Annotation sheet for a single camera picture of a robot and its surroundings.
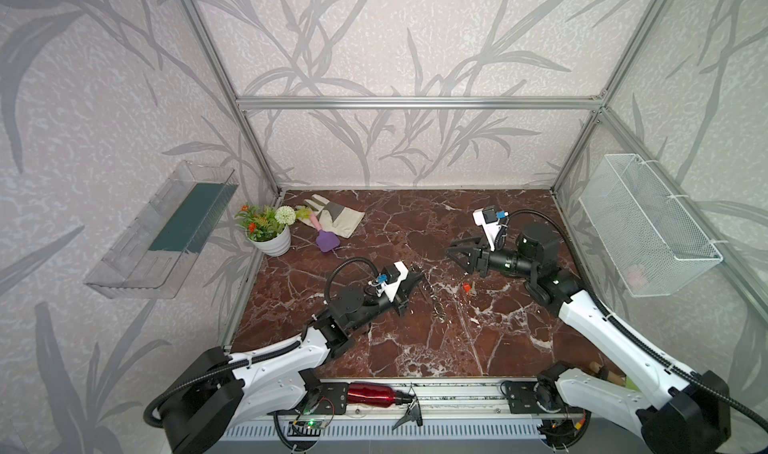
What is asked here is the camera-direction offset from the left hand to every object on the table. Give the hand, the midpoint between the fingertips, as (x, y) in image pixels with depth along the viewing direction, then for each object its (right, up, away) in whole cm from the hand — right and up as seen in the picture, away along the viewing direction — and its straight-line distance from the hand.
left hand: (426, 270), depth 70 cm
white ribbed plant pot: (-47, +3, +26) cm, 54 cm away
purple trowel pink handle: (-33, +4, +36) cm, 49 cm away
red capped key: (+15, -10, +24) cm, 29 cm away
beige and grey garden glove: (-32, +12, +41) cm, 54 cm away
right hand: (+6, +7, -1) cm, 9 cm away
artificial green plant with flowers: (-48, +11, +19) cm, 52 cm away
